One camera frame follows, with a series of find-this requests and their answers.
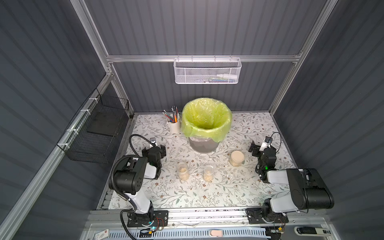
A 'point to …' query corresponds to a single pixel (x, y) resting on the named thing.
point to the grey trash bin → (203, 144)
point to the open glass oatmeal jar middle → (208, 173)
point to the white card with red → (103, 234)
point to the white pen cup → (174, 127)
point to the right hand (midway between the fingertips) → (264, 143)
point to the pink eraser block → (216, 233)
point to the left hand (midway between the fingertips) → (155, 147)
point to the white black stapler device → (312, 231)
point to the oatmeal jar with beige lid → (237, 158)
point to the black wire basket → (98, 133)
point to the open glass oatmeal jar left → (183, 172)
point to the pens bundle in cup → (175, 117)
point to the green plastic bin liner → (205, 117)
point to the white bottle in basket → (227, 76)
